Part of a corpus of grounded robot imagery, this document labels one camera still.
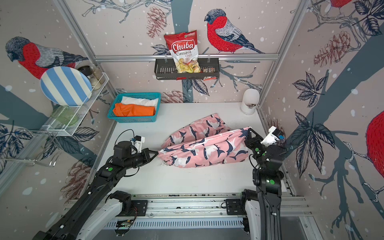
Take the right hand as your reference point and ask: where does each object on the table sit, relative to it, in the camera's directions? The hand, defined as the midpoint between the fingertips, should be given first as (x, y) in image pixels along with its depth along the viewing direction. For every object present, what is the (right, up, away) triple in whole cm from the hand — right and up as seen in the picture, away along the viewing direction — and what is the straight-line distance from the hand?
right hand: (247, 126), depth 70 cm
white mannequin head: (+18, +18, +43) cm, 50 cm away
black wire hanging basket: (-45, +36, +25) cm, 62 cm away
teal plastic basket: (-87, +18, +44) cm, 99 cm away
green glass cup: (-88, +6, 0) cm, 89 cm away
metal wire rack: (-93, -13, -2) cm, 94 cm away
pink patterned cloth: (-19, -8, +3) cm, 21 cm away
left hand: (-44, -13, +7) cm, 47 cm away
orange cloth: (-74, +9, +37) cm, 83 cm away
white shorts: (-64, +16, +44) cm, 79 cm away
